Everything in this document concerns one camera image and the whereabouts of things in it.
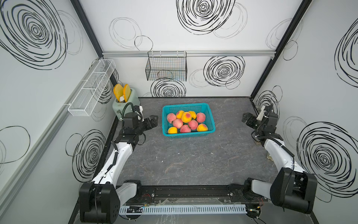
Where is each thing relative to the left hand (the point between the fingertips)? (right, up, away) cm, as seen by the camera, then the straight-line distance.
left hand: (151, 118), depth 82 cm
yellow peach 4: (+32, -7, +12) cm, 35 cm away
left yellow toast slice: (-26, +18, +14) cm, 34 cm away
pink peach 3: (+15, -4, +14) cm, 22 cm away
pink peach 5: (+20, -8, +11) cm, 25 cm away
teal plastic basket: (+34, +6, +21) cm, 40 cm away
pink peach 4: (+26, -5, +14) cm, 30 cm away
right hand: (+60, +1, +2) cm, 61 cm away
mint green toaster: (-23, +6, +12) cm, 27 cm away
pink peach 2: (+32, -1, +17) cm, 36 cm away
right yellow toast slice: (-21, +17, +14) cm, 31 cm away
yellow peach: (+17, +2, +18) cm, 25 cm away
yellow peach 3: (+12, -9, +10) cm, 18 cm away
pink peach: (+11, 0, +17) cm, 20 cm away
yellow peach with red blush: (+21, 0, +12) cm, 24 cm away
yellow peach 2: (+26, +2, +19) cm, 33 cm away
